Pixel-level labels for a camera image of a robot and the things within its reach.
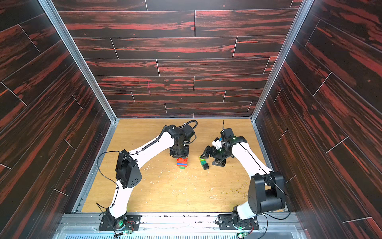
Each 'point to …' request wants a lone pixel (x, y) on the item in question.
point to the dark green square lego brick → (182, 167)
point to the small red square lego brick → (181, 159)
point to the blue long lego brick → (182, 164)
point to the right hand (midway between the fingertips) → (210, 159)
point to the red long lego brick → (182, 165)
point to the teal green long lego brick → (203, 162)
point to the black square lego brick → (206, 166)
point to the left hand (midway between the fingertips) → (185, 158)
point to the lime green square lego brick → (201, 159)
